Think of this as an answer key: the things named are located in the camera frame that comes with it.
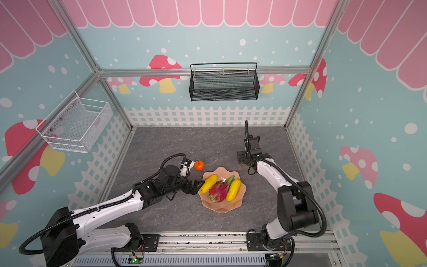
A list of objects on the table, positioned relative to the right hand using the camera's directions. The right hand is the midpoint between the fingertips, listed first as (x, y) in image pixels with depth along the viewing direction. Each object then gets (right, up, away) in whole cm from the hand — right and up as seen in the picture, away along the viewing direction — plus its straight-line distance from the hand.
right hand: (246, 154), depth 92 cm
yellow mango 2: (-8, -18, -8) cm, 21 cm away
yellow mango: (-20, -14, -7) cm, 25 cm away
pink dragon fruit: (-15, -18, -11) cm, 26 cm away
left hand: (-26, -12, -12) cm, 31 cm away
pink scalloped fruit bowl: (-12, -26, -9) cm, 30 cm away
